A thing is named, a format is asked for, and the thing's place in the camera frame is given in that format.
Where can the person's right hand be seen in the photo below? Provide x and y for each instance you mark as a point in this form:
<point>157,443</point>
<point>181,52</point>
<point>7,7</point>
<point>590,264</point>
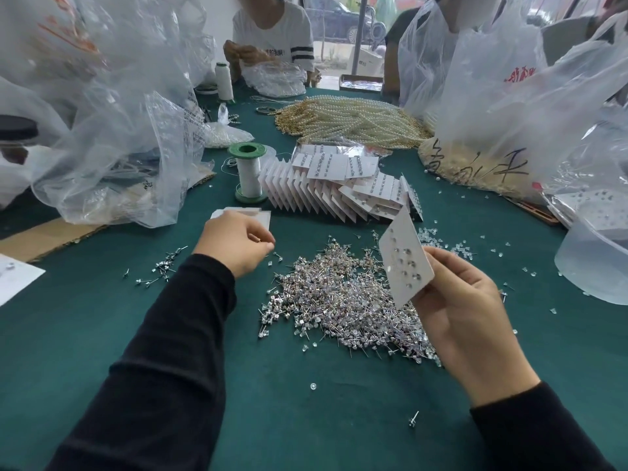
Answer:
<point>471,328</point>

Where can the person's left hand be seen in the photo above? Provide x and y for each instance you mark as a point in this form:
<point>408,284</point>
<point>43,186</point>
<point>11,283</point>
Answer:
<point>235,240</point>

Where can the stack of white cards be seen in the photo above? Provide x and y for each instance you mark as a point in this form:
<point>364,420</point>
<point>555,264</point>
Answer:
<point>260,215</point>

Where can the small scatter of silver studs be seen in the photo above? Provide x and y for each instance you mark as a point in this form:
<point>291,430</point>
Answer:
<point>162,267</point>

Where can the clear plastic earring backs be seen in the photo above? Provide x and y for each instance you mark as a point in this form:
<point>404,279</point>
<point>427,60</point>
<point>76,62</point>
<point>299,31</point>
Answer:
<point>446,245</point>

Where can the white earring card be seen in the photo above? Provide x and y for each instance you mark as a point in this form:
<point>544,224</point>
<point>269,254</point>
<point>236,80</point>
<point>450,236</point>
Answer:
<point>404,259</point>

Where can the row of white cards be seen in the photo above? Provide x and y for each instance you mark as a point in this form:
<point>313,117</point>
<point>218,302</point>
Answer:
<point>319,186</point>

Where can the single ear stud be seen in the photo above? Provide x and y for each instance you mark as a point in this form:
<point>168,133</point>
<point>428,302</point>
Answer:
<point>413,419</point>

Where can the pile of silver stud earrings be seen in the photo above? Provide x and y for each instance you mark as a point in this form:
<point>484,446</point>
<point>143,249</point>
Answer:
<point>333,299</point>

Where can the large white studded card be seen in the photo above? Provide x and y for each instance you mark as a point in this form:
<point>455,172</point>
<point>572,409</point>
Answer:
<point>14,279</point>

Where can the person's left forearm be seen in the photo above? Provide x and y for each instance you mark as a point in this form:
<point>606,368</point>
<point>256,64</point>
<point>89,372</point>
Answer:
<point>152,372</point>

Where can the person's right forearm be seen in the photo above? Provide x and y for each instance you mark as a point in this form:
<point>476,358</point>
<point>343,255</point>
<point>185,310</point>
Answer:
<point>535,431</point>

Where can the green spool of white thread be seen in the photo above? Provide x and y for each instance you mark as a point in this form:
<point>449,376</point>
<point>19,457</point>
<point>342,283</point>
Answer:
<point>249,174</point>

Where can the small bag of pearls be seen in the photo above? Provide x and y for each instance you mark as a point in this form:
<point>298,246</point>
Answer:
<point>225,134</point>

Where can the orange and black tool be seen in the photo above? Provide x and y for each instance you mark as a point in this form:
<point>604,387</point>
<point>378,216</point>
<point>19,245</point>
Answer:
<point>535,211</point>

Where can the large clear plastic bag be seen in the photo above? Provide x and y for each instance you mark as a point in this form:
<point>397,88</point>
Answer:
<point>122,166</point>

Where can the clear plastic bowl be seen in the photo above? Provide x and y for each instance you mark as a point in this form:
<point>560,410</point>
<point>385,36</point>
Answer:
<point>593,264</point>

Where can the white thread cone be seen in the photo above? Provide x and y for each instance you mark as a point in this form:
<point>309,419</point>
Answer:
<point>224,83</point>

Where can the pile of pearl strands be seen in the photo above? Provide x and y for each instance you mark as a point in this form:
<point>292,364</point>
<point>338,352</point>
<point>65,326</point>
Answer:
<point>353,120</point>

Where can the brown cardboard sheet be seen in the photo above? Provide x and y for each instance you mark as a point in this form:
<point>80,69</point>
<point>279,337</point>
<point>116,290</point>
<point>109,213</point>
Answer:
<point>44,237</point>

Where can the heap of clear plastic bags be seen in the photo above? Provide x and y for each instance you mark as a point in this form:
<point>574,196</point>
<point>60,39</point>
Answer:
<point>593,171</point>

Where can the translucent white plastic bag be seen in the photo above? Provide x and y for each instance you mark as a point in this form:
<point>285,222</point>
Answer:
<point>24,156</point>

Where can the white handwritten plastic bag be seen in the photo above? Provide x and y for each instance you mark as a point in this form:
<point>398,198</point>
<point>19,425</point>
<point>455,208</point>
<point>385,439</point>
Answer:
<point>510,102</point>

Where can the white red-printed plastic bag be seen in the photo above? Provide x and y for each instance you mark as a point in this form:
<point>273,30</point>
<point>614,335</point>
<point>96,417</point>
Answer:
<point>113,39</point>

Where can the dark parked car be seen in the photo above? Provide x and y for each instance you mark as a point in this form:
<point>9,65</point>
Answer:
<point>343,19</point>

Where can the black-lidded jar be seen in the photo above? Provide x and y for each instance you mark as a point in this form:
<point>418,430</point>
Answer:
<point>17,127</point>

